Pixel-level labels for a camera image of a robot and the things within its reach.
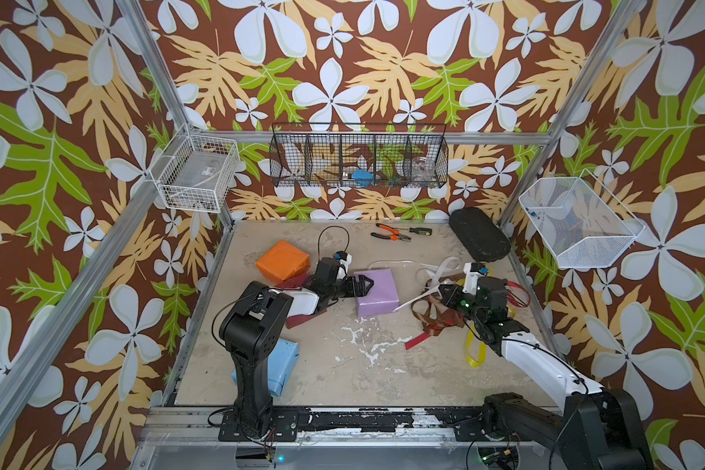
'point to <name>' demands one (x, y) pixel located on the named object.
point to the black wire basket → (358, 155)
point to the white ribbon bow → (446, 265)
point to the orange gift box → (281, 261)
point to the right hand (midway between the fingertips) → (436, 284)
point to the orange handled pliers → (393, 237)
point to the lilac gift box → (382, 297)
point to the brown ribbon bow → (430, 309)
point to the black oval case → (479, 235)
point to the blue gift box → (281, 361)
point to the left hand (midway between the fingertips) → (364, 280)
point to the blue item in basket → (362, 177)
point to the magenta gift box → (304, 305)
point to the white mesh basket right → (584, 223)
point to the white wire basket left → (195, 172)
